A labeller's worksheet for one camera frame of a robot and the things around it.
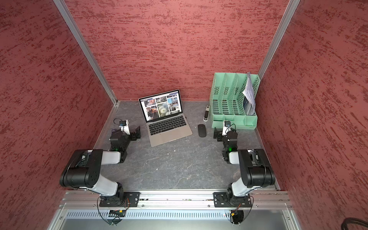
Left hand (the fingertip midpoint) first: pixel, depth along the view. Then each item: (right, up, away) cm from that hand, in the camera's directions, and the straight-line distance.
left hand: (133, 128), depth 94 cm
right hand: (+60, 0, +1) cm, 60 cm away
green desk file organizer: (+71, +23, +29) cm, 80 cm away
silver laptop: (+18, +10, +14) cm, 25 cm away
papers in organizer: (+79, +20, +1) cm, 81 cm away
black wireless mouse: (+47, -2, +8) cm, 48 cm away
